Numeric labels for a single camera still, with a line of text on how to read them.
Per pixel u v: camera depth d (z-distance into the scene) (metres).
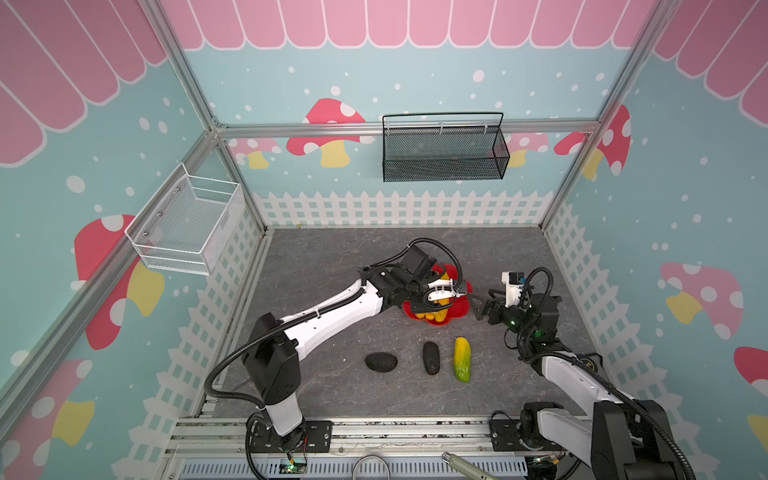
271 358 0.44
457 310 0.94
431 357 0.85
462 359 0.83
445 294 0.67
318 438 0.74
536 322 0.65
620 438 0.42
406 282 0.60
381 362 0.83
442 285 0.67
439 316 0.89
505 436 0.74
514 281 0.73
